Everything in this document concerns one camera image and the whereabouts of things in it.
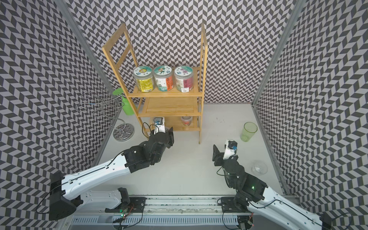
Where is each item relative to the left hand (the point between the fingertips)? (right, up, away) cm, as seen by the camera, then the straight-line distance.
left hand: (167, 129), depth 72 cm
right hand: (+27, -10, +1) cm, 28 cm away
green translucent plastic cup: (+48, -2, +17) cm, 51 cm away
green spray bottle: (-27, +12, +14) cm, 32 cm away
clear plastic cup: (+54, -24, +13) cm, 60 cm away
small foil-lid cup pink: (+10, +4, +9) cm, 14 cm away
